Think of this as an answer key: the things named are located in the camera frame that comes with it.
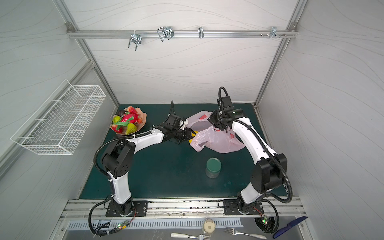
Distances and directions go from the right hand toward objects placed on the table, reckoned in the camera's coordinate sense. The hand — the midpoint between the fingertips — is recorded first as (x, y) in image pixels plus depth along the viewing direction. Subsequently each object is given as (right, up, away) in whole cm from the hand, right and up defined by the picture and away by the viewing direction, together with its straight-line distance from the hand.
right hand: (211, 117), depth 83 cm
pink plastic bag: (-2, -10, -7) cm, 13 cm away
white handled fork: (-6, -55, -16) cm, 58 cm away
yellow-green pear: (-51, -8, +13) cm, 54 cm away
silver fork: (+8, -53, -16) cm, 56 cm away
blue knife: (+35, -51, -14) cm, 64 cm away
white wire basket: (-73, -4, -16) cm, 75 cm away
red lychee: (-49, -2, +22) cm, 54 cm away
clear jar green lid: (0, -27, -5) cm, 27 cm away
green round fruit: (-63, -1, +16) cm, 65 cm away
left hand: (-8, -11, +7) cm, 15 cm away
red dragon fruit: (-55, -1, +16) cm, 57 cm away
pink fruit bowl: (-49, -6, +21) cm, 54 cm away
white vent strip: (-55, -53, -11) cm, 78 cm away
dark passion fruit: (-62, +3, +21) cm, 66 cm away
